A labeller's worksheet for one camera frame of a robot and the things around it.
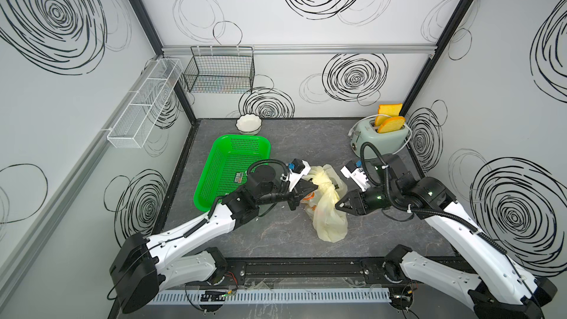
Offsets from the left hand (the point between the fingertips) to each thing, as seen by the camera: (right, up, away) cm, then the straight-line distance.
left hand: (316, 187), depth 67 cm
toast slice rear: (+37, +28, +29) cm, 54 cm away
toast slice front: (+36, +21, +25) cm, 49 cm away
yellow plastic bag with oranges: (+4, -11, 0) cm, 12 cm away
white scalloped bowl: (-29, +23, +49) cm, 61 cm away
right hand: (+7, -5, -3) cm, 9 cm away
